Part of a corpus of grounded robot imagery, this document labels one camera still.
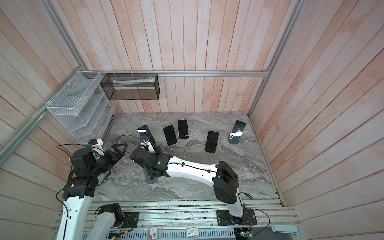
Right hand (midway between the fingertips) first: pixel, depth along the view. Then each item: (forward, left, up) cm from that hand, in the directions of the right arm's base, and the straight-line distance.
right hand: (147, 152), depth 77 cm
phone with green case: (+16, -36, -9) cm, 41 cm away
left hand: (-3, +10, +5) cm, 11 cm away
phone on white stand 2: (+27, -17, -13) cm, 35 cm away
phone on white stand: (+20, -9, -11) cm, 24 cm away
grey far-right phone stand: (+20, -52, -15) cm, 57 cm away
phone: (+24, -54, -10) cm, 60 cm away
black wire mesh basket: (+43, +17, +11) cm, 48 cm away
